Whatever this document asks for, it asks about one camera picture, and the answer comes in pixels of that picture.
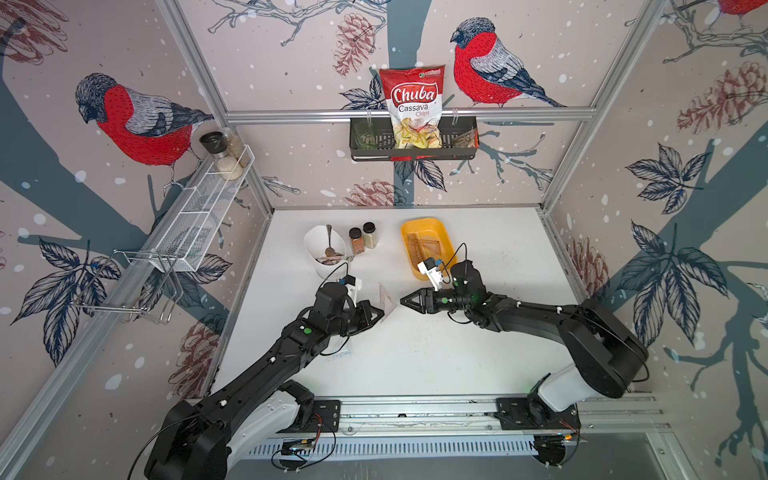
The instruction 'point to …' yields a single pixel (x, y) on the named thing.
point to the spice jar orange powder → (358, 246)
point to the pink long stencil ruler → (415, 248)
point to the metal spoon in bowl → (329, 252)
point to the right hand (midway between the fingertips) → (405, 301)
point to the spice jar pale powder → (370, 235)
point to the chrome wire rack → (133, 285)
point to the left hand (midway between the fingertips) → (389, 309)
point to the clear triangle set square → (346, 351)
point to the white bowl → (316, 240)
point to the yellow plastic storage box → (431, 229)
